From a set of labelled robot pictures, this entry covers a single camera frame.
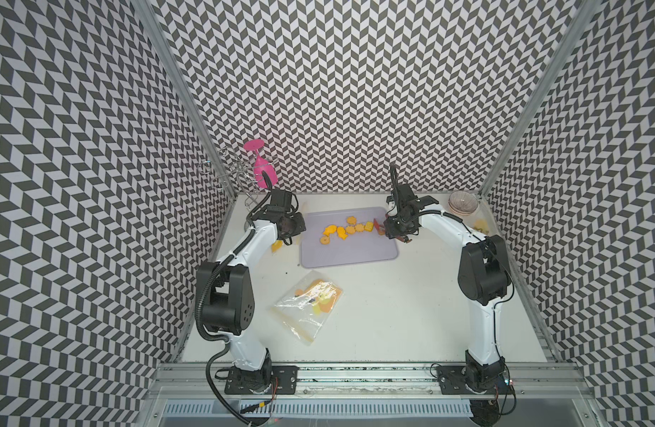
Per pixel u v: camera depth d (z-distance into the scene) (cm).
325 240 102
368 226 105
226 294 47
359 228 105
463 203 109
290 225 82
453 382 72
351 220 109
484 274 53
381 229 100
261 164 96
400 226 85
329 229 105
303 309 85
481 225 102
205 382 65
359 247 104
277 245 99
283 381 73
